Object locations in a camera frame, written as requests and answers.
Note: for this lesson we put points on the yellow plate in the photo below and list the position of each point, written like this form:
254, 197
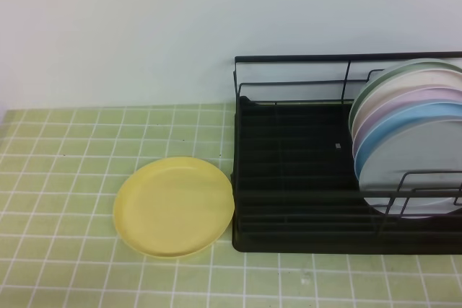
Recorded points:
173, 207

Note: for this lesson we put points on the lilac plate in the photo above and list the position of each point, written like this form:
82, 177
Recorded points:
372, 112

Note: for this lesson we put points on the green plate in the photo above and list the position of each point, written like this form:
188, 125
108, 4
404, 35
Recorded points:
403, 66

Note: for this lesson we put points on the grey plate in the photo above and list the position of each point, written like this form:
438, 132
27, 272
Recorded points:
423, 159

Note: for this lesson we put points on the cream plate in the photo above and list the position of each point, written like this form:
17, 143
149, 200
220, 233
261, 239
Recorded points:
401, 82

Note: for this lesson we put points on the blue plate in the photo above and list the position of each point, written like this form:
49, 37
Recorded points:
396, 120

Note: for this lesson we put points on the black wire dish rack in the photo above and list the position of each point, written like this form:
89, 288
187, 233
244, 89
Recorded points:
295, 189

